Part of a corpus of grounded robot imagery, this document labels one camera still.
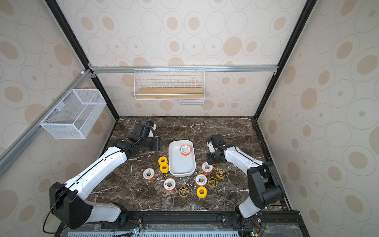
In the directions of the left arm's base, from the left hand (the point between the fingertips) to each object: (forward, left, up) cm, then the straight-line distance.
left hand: (162, 141), depth 80 cm
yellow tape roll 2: (-6, +1, -20) cm, 21 cm away
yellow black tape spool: (-20, -11, -21) cm, 31 cm away
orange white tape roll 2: (-10, +10, -20) cm, 25 cm away
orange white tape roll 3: (-16, -3, -20) cm, 26 cm away
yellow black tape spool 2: (-15, -28, -20) cm, 38 cm away
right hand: (-3, -27, -16) cm, 32 cm away
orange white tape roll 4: (-7, -25, -19) cm, 32 cm away
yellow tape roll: (-1, +3, -20) cm, 20 cm away
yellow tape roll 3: (-20, -22, -20) cm, 36 cm away
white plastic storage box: (-3, -8, -22) cm, 24 cm away
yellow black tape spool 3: (-9, -34, -20) cm, 40 cm away
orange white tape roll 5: (-14, -21, -20) cm, 32 cm away
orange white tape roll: (+6, -11, -19) cm, 23 cm away
